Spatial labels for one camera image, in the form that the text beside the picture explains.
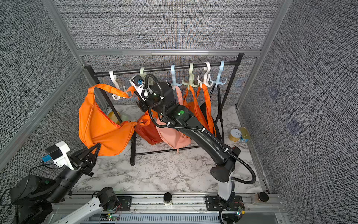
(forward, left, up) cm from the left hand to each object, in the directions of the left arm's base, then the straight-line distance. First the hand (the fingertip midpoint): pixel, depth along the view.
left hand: (101, 143), depth 50 cm
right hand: (+22, -11, +8) cm, 26 cm away
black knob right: (-14, -68, -32) cm, 77 cm away
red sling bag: (+23, -10, -25) cm, 35 cm away
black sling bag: (+26, -54, -25) cm, 65 cm away
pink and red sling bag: (+19, -26, -28) cm, 42 cm away
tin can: (+24, -67, -36) cm, 80 cm away
